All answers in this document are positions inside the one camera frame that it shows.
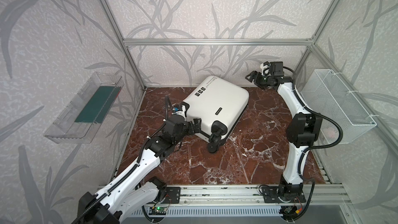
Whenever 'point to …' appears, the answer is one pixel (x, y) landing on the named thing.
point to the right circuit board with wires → (290, 210)
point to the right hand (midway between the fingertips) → (250, 74)
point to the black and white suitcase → (219, 106)
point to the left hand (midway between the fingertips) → (196, 116)
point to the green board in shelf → (100, 104)
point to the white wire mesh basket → (324, 93)
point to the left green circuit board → (157, 210)
